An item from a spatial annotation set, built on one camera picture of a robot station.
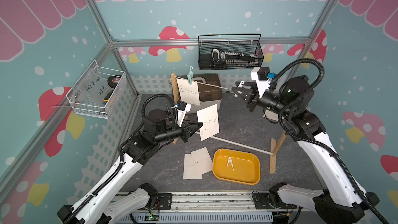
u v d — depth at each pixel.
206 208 0.74
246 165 0.85
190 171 0.85
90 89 0.67
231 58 0.88
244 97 0.53
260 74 0.44
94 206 0.38
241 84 0.52
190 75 0.63
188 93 0.70
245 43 0.92
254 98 0.48
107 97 0.66
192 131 0.60
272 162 0.86
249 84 0.52
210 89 0.65
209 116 0.62
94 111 0.66
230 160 0.87
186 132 0.54
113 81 0.81
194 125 0.62
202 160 0.88
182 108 0.55
